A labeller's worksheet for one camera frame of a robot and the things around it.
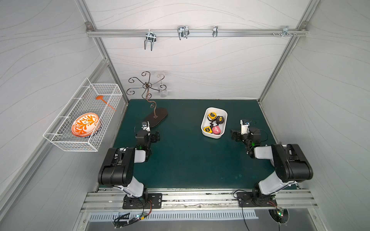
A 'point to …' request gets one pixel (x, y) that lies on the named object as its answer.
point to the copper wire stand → (160, 114)
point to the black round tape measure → (220, 120)
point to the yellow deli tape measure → (213, 115)
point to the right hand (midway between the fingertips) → (239, 128)
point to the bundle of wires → (119, 223)
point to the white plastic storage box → (214, 122)
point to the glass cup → (163, 90)
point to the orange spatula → (100, 97)
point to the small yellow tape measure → (207, 129)
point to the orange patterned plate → (85, 124)
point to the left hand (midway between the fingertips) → (151, 130)
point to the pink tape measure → (216, 130)
